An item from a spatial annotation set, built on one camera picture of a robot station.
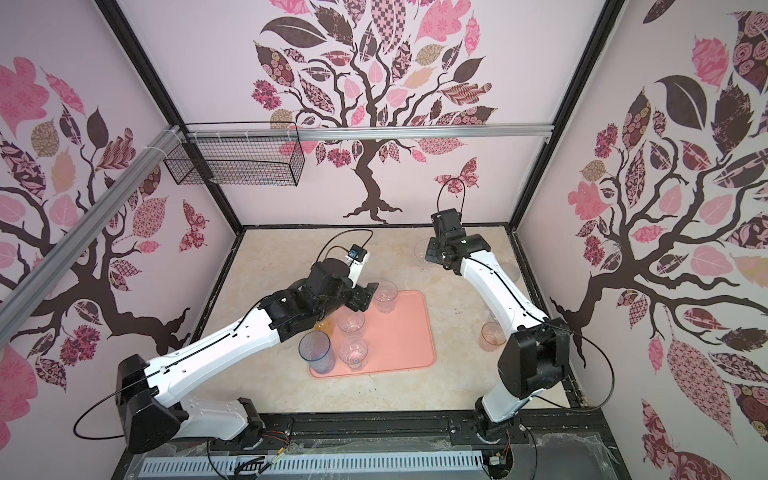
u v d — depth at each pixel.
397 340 0.90
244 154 0.95
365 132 0.95
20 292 0.51
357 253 0.62
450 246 0.59
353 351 0.87
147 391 0.39
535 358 0.43
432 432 0.75
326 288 0.52
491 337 0.89
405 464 0.70
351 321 0.89
